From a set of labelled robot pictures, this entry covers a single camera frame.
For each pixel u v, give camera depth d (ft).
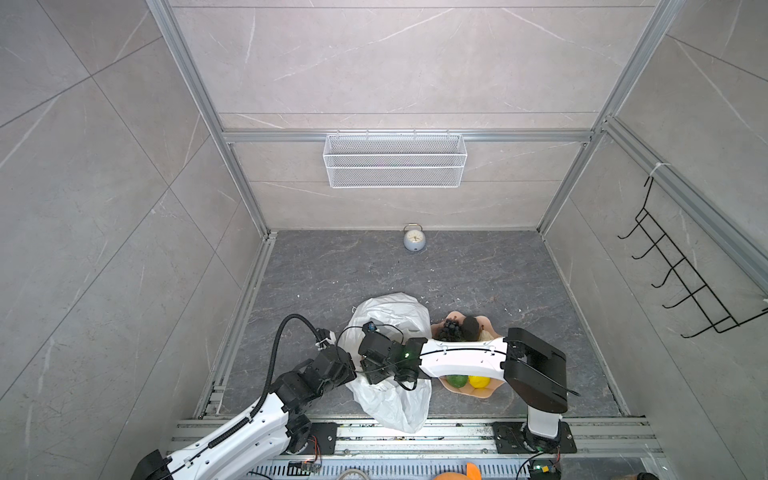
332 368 2.01
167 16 2.24
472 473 2.16
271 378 1.86
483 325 2.89
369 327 2.48
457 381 2.49
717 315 1.96
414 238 3.73
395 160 3.30
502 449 2.39
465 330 2.75
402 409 2.41
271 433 1.72
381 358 2.06
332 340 2.51
